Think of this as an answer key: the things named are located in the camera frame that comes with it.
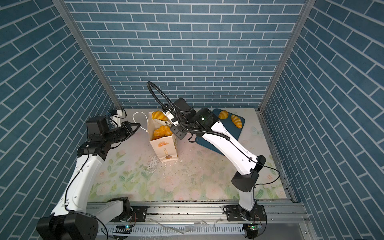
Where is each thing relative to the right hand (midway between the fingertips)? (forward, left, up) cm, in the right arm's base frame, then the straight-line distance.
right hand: (175, 124), depth 69 cm
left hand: (+1, +18, -3) cm, 19 cm away
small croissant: (+7, +10, -2) cm, 12 cm away
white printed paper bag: (-3, +7, -17) cm, 19 cm away
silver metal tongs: (0, +3, +1) cm, 3 cm away
